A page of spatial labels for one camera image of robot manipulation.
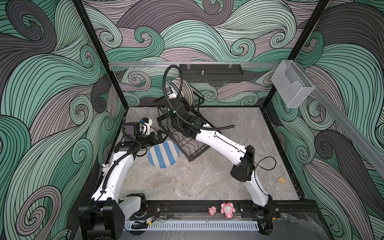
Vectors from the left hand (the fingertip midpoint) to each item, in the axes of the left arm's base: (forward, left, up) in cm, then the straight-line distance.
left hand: (162, 135), depth 79 cm
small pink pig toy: (-32, -26, -17) cm, 45 cm away
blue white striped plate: (-2, +2, -20) cm, 20 cm away
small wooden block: (-17, -67, -17) cm, 71 cm away
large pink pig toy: (-31, -34, -16) cm, 49 cm away
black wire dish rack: (+3, -16, -19) cm, 25 cm away
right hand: (+11, -10, +18) cm, 23 cm away
